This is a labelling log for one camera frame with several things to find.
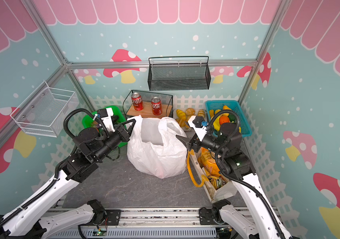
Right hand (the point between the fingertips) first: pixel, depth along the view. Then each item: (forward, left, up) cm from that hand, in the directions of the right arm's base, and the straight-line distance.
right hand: (182, 129), depth 60 cm
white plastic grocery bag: (+2, +14, -17) cm, 22 cm away
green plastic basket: (+34, +64, -30) cm, 79 cm away
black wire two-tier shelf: (+44, +8, -27) cm, 52 cm away
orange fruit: (+35, -32, -32) cm, 57 cm away
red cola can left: (+34, +27, -15) cm, 46 cm away
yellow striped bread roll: (+44, -2, -37) cm, 58 cm away
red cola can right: (+30, +14, -14) cm, 36 cm away
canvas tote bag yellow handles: (-4, -13, -31) cm, 34 cm away
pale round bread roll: (+46, -9, -36) cm, 59 cm away
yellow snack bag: (-2, -15, -27) cm, 31 cm away
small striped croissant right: (+46, -18, -37) cm, 61 cm away
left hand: (+3, +19, 0) cm, 19 cm away
